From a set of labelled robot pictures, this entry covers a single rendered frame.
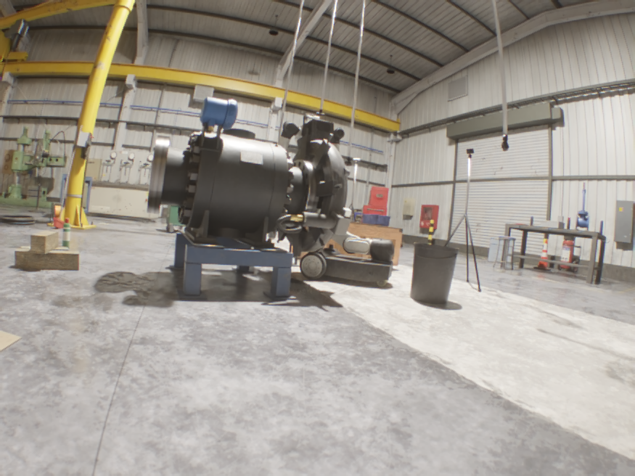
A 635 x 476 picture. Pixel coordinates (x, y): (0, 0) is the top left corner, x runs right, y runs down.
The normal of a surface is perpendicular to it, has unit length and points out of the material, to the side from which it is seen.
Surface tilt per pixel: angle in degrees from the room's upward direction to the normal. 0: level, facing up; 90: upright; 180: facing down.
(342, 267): 90
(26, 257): 90
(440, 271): 93
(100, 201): 90
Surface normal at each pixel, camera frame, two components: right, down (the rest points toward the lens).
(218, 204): 0.37, 0.57
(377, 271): 0.02, 0.05
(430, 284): -0.36, 0.06
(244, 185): 0.48, 0.18
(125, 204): 0.26, 0.07
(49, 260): 0.69, 0.11
